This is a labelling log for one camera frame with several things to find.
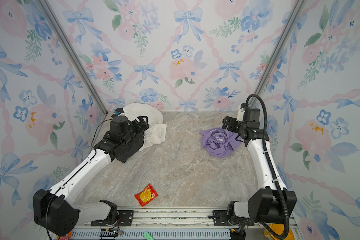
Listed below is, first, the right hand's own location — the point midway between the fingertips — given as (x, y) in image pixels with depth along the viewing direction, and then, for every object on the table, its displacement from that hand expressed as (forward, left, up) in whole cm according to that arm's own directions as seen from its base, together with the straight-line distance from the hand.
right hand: (231, 121), depth 80 cm
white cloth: (+7, +45, -21) cm, 50 cm away
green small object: (-49, +42, -24) cm, 69 cm away
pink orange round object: (-51, +78, -22) cm, 95 cm away
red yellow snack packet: (-32, +45, -24) cm, 61 cm away
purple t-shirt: (0, +3, -20) cm, 20 cm away
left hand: (-2, +47, +3) cm, 47 cm away
